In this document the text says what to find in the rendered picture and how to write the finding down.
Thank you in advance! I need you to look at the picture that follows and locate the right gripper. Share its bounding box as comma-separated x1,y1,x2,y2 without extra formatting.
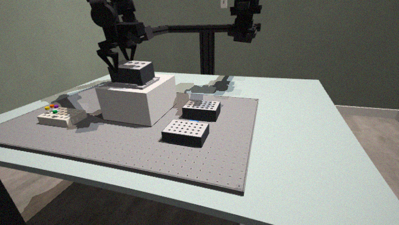
96,28,137,73

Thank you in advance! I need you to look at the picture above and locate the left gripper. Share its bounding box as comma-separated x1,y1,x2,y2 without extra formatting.
230,5,262,37

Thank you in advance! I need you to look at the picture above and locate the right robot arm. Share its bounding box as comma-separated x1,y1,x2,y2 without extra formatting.
87,0,145,44

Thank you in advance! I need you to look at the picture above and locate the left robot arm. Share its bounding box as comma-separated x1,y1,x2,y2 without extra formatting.
229,0,259,34

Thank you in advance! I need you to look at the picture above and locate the cream tube rack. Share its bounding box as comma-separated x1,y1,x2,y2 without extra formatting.
37,107,88,128

